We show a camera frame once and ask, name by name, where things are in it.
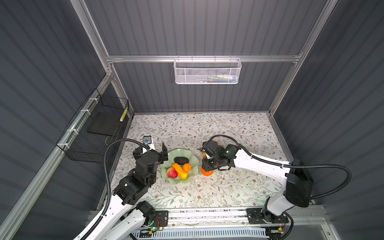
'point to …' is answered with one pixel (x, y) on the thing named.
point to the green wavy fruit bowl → (192, 160)
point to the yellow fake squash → (183, 174)
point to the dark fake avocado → (181, 160)
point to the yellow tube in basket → (123, 115)
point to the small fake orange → (187, 167)
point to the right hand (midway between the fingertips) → (206, 167)
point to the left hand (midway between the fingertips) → (153, 146)
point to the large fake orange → (207, 174)
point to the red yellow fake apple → (172, 173)
